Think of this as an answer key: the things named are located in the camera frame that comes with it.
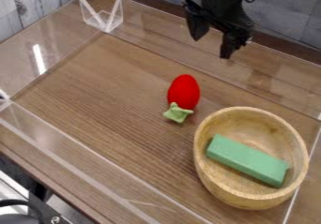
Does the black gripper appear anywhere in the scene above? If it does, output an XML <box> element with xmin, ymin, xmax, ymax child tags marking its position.
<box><xmin>183</xmin><ymin>0</ymin><xmax>254</xmax><ymax>59</ymax></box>

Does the light wooden bowl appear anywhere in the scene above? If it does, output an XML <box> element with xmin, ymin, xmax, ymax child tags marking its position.
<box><xmin>193</xmin><ymin>107</ymin><xmax>309</xmax><ymax>210</ymax></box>

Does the green foam stick block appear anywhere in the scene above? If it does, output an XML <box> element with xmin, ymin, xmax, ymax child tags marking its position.
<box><xmin>206</xmin><ymin>134</ymin><xmax>290</xmax><ymax>187</ymax></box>

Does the red plush strawberry toy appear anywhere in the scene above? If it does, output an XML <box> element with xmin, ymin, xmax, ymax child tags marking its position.
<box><xmin>163</xmin><ymin>74</ymin><xmax>201</xmax><ymax>123</ymax></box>

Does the clear acrylic corner bracket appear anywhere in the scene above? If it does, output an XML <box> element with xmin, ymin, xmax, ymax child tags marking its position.
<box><xmin>79</xmin><ymin>0</ymin><xmax>123</xmax><ymax>33</ymax></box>

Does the clear acrylic enclosure wall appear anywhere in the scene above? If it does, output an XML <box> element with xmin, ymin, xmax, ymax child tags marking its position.
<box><xmin>0</xmin><ymin>94</ymin><xmax>211</xmax><ymax>224</ymax></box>

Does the black cable and clamp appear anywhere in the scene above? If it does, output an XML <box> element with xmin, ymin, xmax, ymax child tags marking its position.
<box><xmin>0</xmin><ymin>189</ymin><xmax>68</xmax><ymax>224</ymax></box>

